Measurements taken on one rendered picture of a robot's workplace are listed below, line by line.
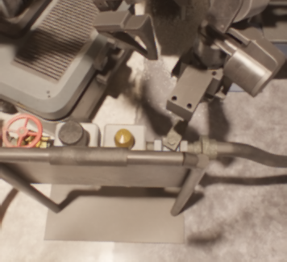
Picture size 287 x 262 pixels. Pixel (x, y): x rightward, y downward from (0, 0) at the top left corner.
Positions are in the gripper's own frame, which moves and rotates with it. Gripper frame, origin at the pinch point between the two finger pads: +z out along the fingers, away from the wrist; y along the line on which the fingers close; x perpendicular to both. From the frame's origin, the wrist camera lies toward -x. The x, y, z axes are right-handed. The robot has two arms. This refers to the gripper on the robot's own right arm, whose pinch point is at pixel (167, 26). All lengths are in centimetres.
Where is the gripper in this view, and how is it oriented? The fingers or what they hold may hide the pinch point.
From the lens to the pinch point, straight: 44.2
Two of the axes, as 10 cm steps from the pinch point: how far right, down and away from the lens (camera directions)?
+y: 4.4, -8.2, 3.7
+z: 4.5, 5.5, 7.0
